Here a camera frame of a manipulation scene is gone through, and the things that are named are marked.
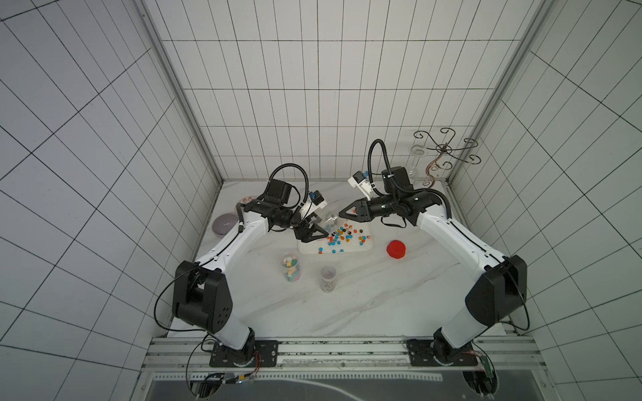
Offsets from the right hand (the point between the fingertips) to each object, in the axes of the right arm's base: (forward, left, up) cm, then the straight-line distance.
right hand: (343, 208), depth 76 cm
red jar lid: (+1, -22, -25) cm, 33 cm away
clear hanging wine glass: (+23, -25, +5) cm, 34 cm away
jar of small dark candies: (-17, +4, -16) cm, 23 cm away
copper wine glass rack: (+25, -36, +4) cm, 44 cm away
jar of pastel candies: (-11, +17, -17) cm, 27 cm away
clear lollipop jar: (-3, +4, -4) cm, 6 cm away
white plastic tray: (+4, -5, -25) cm, 26 cm away
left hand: (-4, +8, -7) cm, 11 cm away
